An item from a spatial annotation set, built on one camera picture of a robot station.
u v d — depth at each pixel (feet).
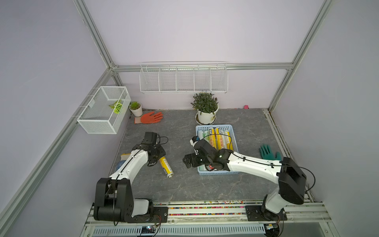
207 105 3.26
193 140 2.41
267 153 3.07
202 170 2.60
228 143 3.22
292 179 1.41
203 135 3.32
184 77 3.24
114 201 1.31
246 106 4.07
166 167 2.65
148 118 3.78
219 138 3.08
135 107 3.67
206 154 1.99
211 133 3.17
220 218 2.39
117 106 2.70
